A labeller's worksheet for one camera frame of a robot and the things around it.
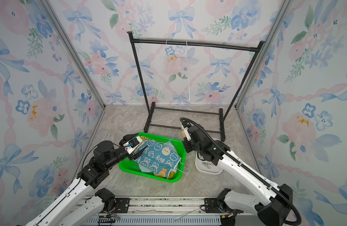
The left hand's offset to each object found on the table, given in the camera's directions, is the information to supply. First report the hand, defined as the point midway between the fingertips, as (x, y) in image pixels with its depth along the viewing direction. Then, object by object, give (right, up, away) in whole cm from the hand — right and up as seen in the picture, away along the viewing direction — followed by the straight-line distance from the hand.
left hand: (141, 138), depth 71 cm
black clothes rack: (+56, +15, +43) cm, 72 cm away
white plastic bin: (+36, -20, +16) cm, 45 cm away
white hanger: (+28, +27, +49) cm, 63 cm away
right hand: (+24, 0, +5) cm, 24 cm away
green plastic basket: (-8, -16, +9) cm, 20 cm away
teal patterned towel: (+8, -12, +9) cm, 17 cm away
